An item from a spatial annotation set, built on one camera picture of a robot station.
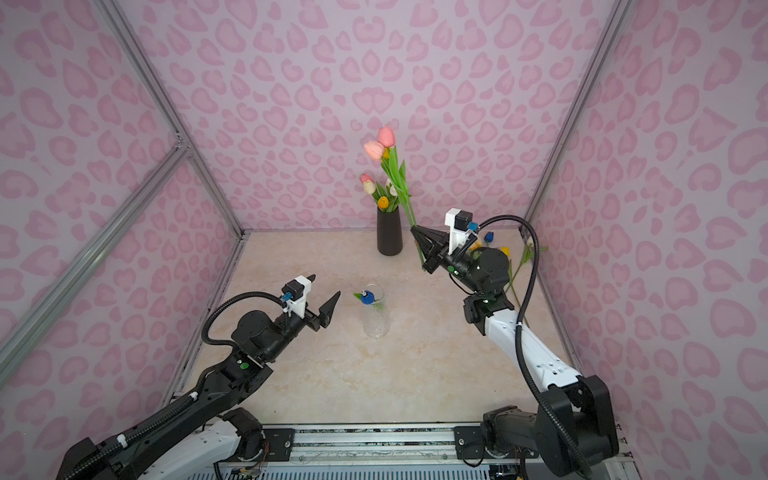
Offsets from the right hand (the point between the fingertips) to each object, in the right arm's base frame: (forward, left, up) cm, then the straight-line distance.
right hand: (415, 229), depth 66 cm
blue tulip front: (-10, +11, -13) cm, 20 cm away
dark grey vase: (+28, +8, -30) cm, 41 cm away
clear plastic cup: (-5, +11, -29) cm, 32 cm away
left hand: (-7, +21, -11) cm, 25 cm away
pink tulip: (+27, +13, -8) cm, 31 cm away
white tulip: (+25, +6, -9) cm, 27 cm away
